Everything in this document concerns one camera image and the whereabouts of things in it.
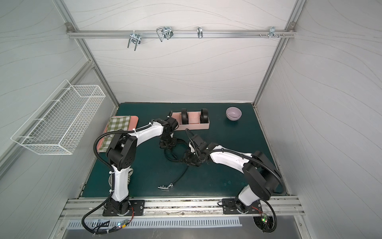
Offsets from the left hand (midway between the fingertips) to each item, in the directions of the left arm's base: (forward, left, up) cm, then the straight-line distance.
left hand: (173, 149), depth 93 cm
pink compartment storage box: (+22, -12, 0) cm, 25 cm away
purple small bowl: (+30, -42, +2) cm, 52 cm away
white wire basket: (-5, +50, +30) cm, 59 cm away
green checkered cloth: (+20, +45, -1) cm, 50 cm away
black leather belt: (+20, -6, +9) cm, 23 cm away
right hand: (-10, -7, +5) cm, 13 cm away
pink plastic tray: (+22, +32, 0) cm, 39 cm away
